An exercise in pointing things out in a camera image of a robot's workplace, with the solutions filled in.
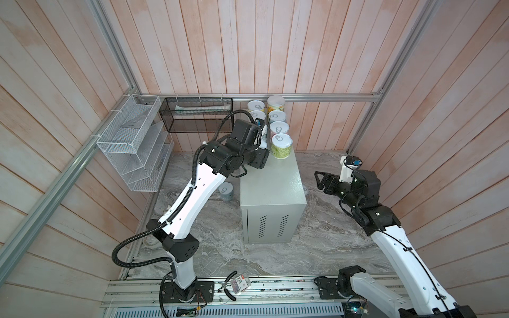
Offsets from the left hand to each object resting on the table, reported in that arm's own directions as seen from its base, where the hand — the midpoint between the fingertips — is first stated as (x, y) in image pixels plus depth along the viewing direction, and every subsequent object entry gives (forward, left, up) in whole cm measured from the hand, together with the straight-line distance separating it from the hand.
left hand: (257, 155), depth 69 cm
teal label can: (+4, +14, -30) cm, 33 cm away
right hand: (-2, -25, -7) cm, 26 cm away
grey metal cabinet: (-17, -5, -2) cm, 18 cm away
